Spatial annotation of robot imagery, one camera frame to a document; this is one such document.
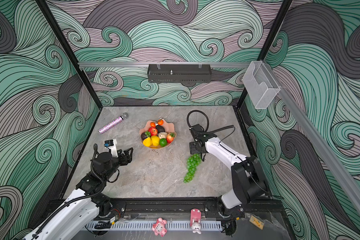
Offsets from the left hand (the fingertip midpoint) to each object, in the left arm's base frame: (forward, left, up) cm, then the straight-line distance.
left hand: (128, 148), depth 79 cm
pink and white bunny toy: (-29, -37, -13) cm, 49 cm away
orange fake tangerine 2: (+23, -10, -8) cm, 27 cm away
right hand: (+5, -40, -8) cm, 41 cm away
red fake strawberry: (+12, -23, -6) cm, 26 cm away
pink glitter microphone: (+27, +20, -13) cm, 36 cm away
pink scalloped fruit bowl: (+15, -14, -10) cm, 23 cm away
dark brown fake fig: (+12, -5, -7) cm, 15 cm away
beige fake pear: (+14, -17, -7) cm, 23 cm away
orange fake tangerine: (+24, -15, -7) cm, 30 cm away
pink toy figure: (-34, -19, -11) cm, 40 cm away
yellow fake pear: (+8, -9, -7) cm, 14 cm away
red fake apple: (+18, -11, -8) cm, 22 cm away
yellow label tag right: (-31, -65, -12) cm, 73 cm away
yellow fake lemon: (+11, -13, -8) cm, 19 cm away
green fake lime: (+8, -18, -7) cm, 21 cm away
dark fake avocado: (+20, -15, -10) cm, 27 cm away
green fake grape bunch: (-2, -37, -10) cm, 38 cm away
